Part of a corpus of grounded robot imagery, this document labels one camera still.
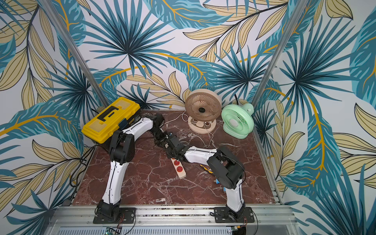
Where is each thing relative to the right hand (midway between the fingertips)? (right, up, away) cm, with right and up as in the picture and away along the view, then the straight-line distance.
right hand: (169, 148), depth 93 cm
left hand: (0, +1, +3) cm, 3 cm away
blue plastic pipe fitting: (+29, -18, -10) cm, 35 cm away
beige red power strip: (+7, -11, -6) cm, 14 cm away
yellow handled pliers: (+23, -12, -5) cm, 27 cm away
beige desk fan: (+21, +26, -4) cm, 33 cm away
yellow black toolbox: (-32, +22, +1) cm, 39 cm away
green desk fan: (+42, +16, -7) cm, 45 cm away
